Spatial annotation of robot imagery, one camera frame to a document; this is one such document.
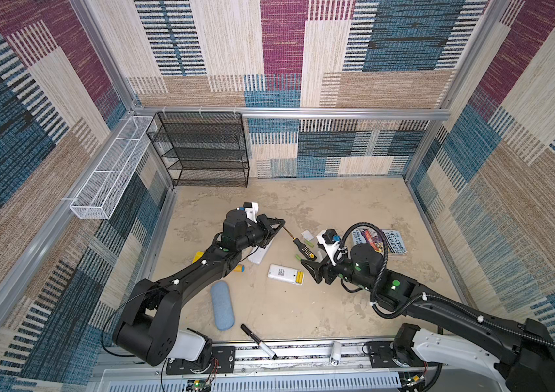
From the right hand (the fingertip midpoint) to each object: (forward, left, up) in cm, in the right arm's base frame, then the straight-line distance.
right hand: (312, 256), depth 75 cm
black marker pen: (-19, +17, -18) cm, 31 cm away
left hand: (+12, +7, +3) cm, 14 cm away
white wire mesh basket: (+16, +61, +15) cm, 65 cm away
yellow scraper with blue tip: (+4, +24, -16) cm, 29 cm away
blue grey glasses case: (-10, +29, -16) cm, 35 cm away
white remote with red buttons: (+10, +18, -17) cm, 27 cm away
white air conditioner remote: (+2, +8, -17) cm, 19 cm away
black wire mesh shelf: (+54, +43, -1) cm, 69 cm away
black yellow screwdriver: (+3, +3, 0) cm, 4 cm away
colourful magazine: (+13, -35, -17) cm, 41 cm away
